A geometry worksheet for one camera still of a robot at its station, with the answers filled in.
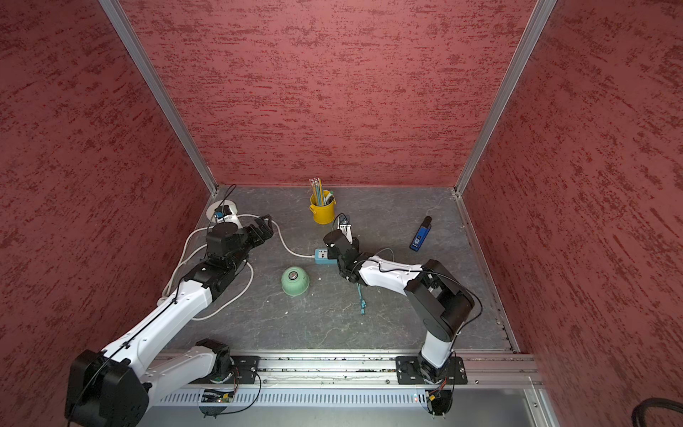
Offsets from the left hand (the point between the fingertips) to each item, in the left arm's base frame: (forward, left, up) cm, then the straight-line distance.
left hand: (260, 226), depth 81 cm
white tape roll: (+22, +32, -21) cm, 45 cm away
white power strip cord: (-1, +36, -24) cm, 44 cm away
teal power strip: (-1, -18, -18) cm, 25 cm away
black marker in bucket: (+22, -19, -10) cm, 31 cm away
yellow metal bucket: (+19, -17, -17) cm, 31 cm away
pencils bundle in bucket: (+22, -15, -7) cm, 28 cm away
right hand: (+2, -24, -12) cm, 27 cm away
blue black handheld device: (+11, -56, -19) cm, 61 cm away
